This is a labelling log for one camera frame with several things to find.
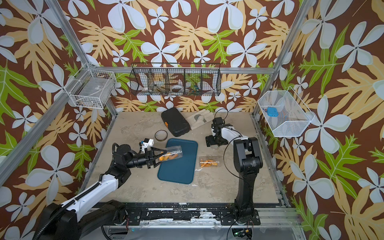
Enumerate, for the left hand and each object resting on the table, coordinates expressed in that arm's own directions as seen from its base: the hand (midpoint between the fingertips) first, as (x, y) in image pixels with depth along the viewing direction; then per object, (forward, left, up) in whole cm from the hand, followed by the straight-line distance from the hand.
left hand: (166, 154), depth 71 cm
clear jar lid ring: (+28, +10, -23) cm, 38 cm away
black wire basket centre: (+51, -16, +8) cm, 54 cm away
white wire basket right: (+24, -66, +4) cm, 70 cm away
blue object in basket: (+27, -60, +3) cm, 65 cm away
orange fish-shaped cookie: (-1, +1, -1) cm, 2 cm away
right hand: (+21, -27, -21) cm, 41 cm away
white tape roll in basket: (+48, -2, +3) cm, 48 cm away
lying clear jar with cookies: (+6, -23, -20) cm, 32 cm away
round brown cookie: (0, -3, -1) cm, 3 cm away
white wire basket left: (+37, +47, +10) cm, 61 cm away
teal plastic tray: (+2, -6, -23) cm, 24 cm away
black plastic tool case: (+34, 0, -15) cm, 37 cm away
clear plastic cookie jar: (+1, -3, 0) cm, 3 cm away
